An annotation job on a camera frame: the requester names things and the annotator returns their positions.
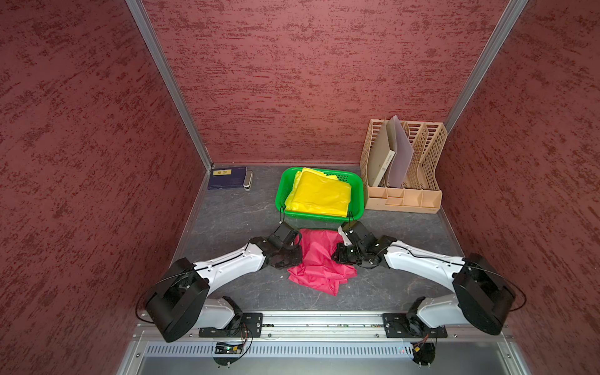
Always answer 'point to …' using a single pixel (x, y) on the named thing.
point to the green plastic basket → (348, 175)
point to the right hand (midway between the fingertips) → (332, 262)
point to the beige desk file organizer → (422, 191)
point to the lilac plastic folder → (402, 156)
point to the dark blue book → (229, 177)
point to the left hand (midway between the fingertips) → (301, 264)
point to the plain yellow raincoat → (315, 192)
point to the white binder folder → (380, 157)
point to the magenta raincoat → (316, 267)
